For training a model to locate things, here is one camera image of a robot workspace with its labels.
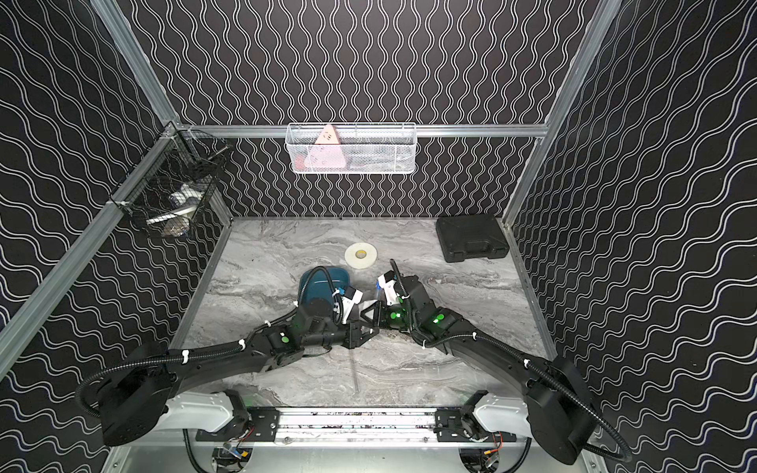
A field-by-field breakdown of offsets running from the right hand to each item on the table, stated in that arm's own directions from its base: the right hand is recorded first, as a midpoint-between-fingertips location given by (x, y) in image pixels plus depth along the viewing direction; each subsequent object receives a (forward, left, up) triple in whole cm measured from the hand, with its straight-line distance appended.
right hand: (361, 314), depth 78 cm
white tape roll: (+32, +3, -15) cm, 35 cm away
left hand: (-4, -5, +1) cm, 7 cm away
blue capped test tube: (+4, -4, +5) cm, 8 cm away
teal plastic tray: (+18, +17, -14) cm, 28 cm away
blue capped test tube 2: (-9, +2, -15) cm, 18 cm away
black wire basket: (+36, +62, +13) cm, 73 cm away
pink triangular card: (+43, +12, +21) cm, 49 cm away
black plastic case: (+41, -37, -13) cm, 57 cm away
